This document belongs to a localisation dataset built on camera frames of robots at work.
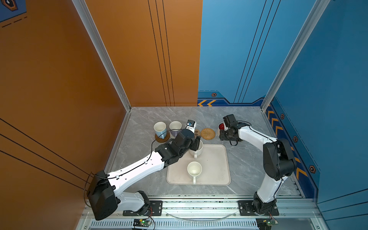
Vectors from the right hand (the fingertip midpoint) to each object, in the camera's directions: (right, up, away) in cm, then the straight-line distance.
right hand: (222, 136), depth 97 cm
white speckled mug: (-17, -8, -11) cm, 22 cm away
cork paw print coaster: (-16, +2, +8) cm, 18 cm away
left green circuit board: (-46, -40, -26) cm, 67 cm away
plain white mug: (-19, -19, -11) cm, 29 cm away
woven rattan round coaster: (-9, +1, +6) cm, 11 cm away
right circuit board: (+16, -41, -26) cm, 51 cm away
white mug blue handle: (-42, +5, -1) cm, 42 cm away
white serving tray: (-6, -19, -10) cm, 23 cm away
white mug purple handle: (-32, +6, +3) cm, 33 cm away
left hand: (-19, +3, -20) cm, 28 cm away
